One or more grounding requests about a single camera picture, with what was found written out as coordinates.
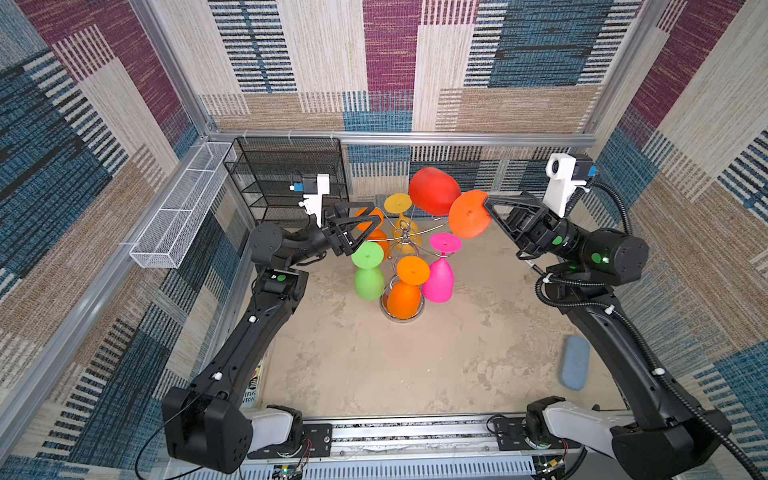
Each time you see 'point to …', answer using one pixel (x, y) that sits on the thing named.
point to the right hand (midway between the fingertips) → (482, 211)
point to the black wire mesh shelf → (262, 170)
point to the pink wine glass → (440, 285)
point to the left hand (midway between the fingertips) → (378, 213)
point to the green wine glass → (369, 282)
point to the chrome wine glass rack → (396, 256)
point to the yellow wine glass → (406, 236)
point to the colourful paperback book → (252, 392)
